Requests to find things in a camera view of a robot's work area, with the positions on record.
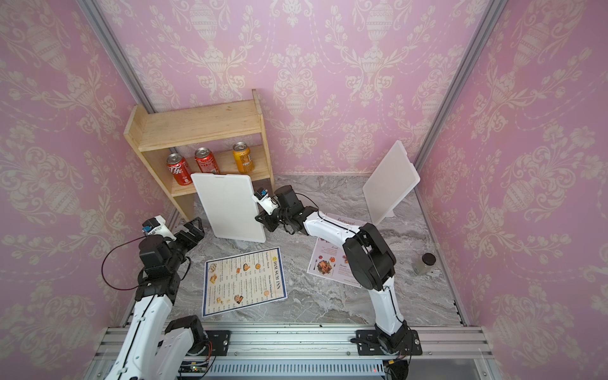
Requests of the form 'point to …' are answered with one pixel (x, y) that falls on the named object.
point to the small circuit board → (194, 366)
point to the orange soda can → (243, 157)
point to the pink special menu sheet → (330, 259)
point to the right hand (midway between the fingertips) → (260, 215)
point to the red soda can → (206, 161)
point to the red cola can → (180, 169)
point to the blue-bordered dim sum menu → (243, 281)
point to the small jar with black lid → (422, 267)
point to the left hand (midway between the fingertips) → (194, 224)
